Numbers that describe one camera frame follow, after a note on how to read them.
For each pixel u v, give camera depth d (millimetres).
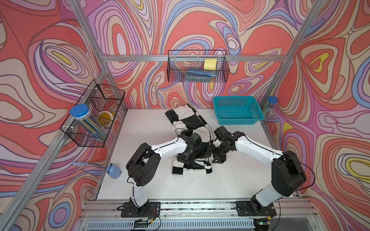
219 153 728
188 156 750
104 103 783
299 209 763
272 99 1050
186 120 1104
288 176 442
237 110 1190
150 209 735
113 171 783
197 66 962
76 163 684
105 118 706
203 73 885
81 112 564
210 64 886
